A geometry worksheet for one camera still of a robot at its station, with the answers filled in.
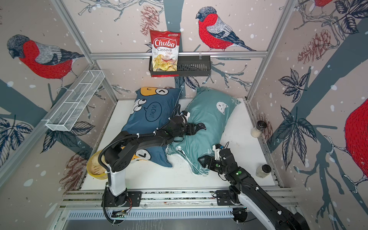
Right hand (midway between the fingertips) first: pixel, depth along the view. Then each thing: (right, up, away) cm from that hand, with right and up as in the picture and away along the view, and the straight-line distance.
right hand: (202, 160), depth 82 cm
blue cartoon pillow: (-33, +31, +13) cm, 48 cm away
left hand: (-1, +20, +6) cm, 21 cm away
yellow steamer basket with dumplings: (-63, -5, 0) cm, 63 cm away
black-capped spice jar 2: (+32, -3, -8) cm, 33 cm away
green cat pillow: (+8, +30, +13) cm, 34 cm away
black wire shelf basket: (-8, +63, +25) cm, 68 cm away
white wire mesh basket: (-72, +28, -9) cm, 78 cm away
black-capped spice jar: (+37, +15, +11) cm, 42 cm away
